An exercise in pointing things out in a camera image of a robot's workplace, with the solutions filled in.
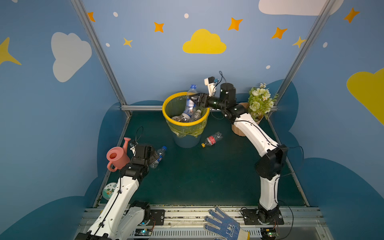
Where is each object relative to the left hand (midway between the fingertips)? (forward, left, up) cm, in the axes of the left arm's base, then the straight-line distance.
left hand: (150, 154), depth 81 cm
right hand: (+20, -24, +26) cm, 41 cm away
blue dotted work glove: (-33, -42, -14) cm, 55 cm away
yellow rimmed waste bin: (+20, -19, +7) cm, 29 cm away
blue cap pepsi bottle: (0, 0, -13) cm, 13 cm away
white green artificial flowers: (+30, -64, +14) cm, 72 cm away
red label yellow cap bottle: (+17, -36, -11) cm, 42 cm away
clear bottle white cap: (+27, -26, +3) cm, 37 cm away
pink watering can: (0, +19, -3) cm, 19 cm away
